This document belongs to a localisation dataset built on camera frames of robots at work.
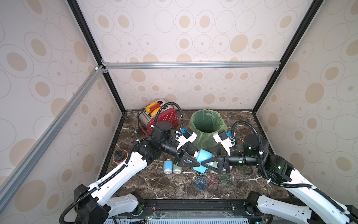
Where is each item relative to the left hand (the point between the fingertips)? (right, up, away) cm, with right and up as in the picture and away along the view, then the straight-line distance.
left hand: (199, 163), depth 55 cm
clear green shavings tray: (+19, -17, +29) cm, 39 cm away
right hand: (+2, 0, -1) cm, 2 cm away
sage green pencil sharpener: (-10, -11, +25) cm, 29 cm away
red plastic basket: (-17, +23, +40) cm, 49 cm away
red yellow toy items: (-26, +26, +37) cm, 52 cm away
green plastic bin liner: (+8, +15, +40) cm, 44 cm away
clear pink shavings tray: (+11, -18, +29) cm, 36 cm away
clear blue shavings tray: (+4, -20, +27) cm, 34 cm away
